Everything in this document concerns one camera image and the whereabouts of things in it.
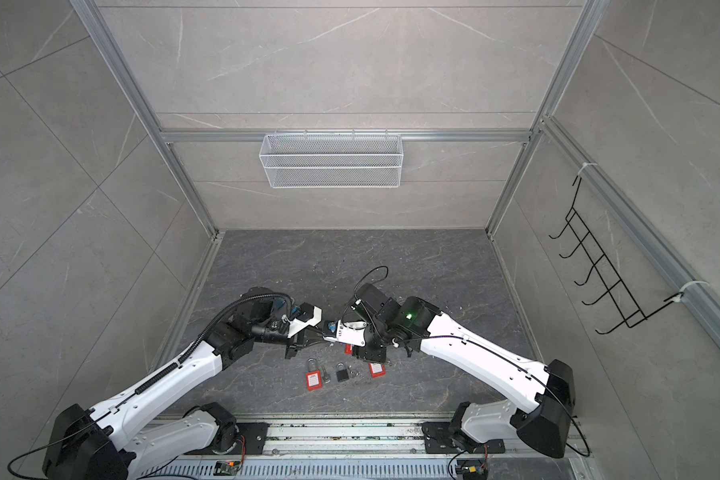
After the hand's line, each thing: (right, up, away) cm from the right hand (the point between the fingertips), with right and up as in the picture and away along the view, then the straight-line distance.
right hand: (358, 337), depth 72 cm
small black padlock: (-5, -13, +12) cm, 18 cm away
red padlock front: (+5, -12, +10) cm, 16 cm away
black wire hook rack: (+58, +12, -8) cm, 59 cm away
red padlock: (-13, -14, +9) cm, 21 cm away
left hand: (-7, +2, -1) cm, 7 cm away
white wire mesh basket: (-10, +53, +29) cm, 61 cm away
